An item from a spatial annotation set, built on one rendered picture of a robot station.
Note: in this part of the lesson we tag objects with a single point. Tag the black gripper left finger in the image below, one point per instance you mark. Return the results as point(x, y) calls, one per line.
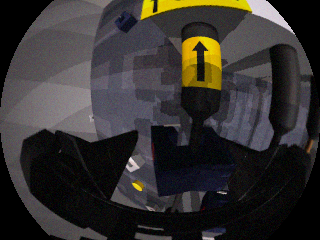
point(104, 160)

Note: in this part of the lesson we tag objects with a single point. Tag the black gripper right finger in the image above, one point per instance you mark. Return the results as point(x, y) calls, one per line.
point(250, 167)

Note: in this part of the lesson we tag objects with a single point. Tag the yellow short cylinder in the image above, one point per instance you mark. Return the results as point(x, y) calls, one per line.
point(138, 185)

